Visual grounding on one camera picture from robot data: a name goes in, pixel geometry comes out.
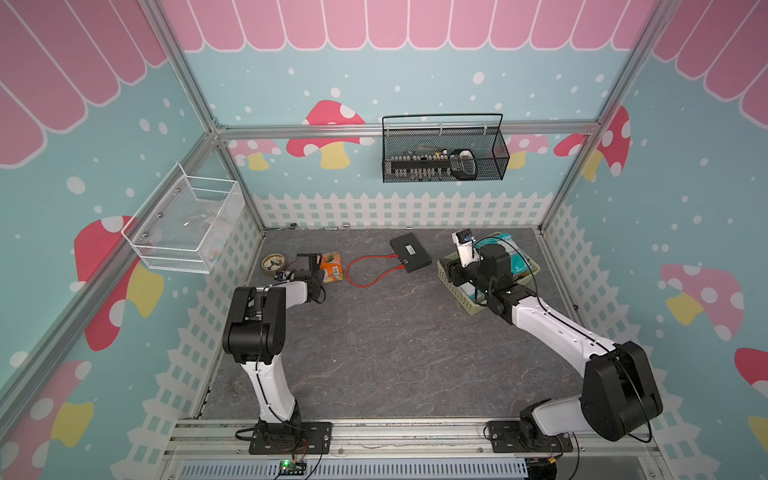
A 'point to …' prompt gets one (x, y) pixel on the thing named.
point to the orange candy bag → (332, 265)
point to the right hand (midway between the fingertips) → (450, 254)
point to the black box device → (410, 252)
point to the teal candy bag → (519, 261)
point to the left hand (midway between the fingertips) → (320, 277)
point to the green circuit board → (291, 467)
